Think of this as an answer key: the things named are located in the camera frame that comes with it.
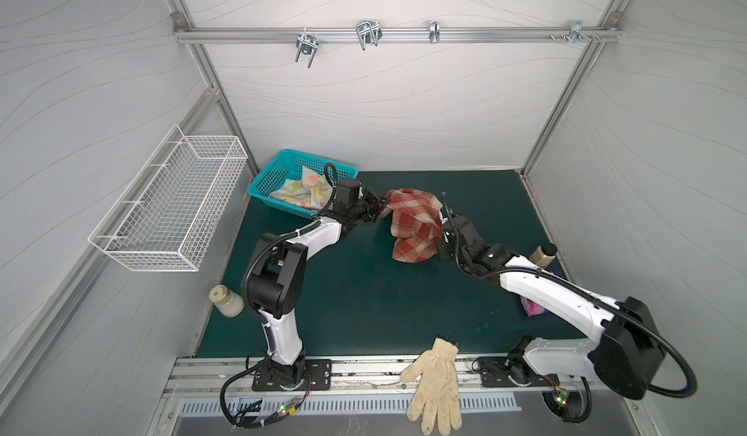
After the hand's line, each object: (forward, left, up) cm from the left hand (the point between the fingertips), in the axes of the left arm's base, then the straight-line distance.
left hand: (397, 194), depth 90 cm
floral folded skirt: (+7, +30, -9) cm, 32 cm away
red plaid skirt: (-8, -6, -5) cm, 11 cm away
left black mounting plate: (-48, +20, -18) cm, 55 cm away
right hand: (-12, -16, -2) cm, 20 cm away
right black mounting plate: (-46, -26, -16) cm, 55 cm away
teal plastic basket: (+25, +44, -12) cm, 52 cm away
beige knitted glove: (-50, -10, -17) cm, 54 cm away
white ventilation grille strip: (-55, +50, -18) cm, 76 cm away
